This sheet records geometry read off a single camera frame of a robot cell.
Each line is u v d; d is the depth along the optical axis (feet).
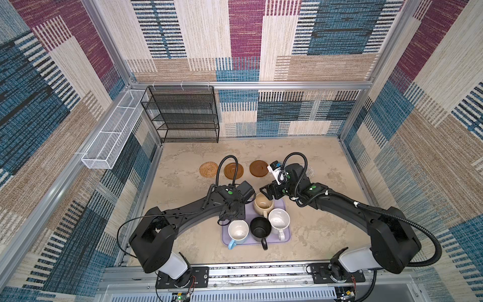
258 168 3.45
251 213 2.87
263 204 3.00
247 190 2.20
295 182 2.16
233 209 1.92
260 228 2.73
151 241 1.39
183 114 3.64
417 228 1.30
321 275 2.39
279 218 2.81
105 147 3.08
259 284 2.39
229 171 3.38
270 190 2.49
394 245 1.39
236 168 3.44
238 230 2.75
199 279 2.39
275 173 2.52
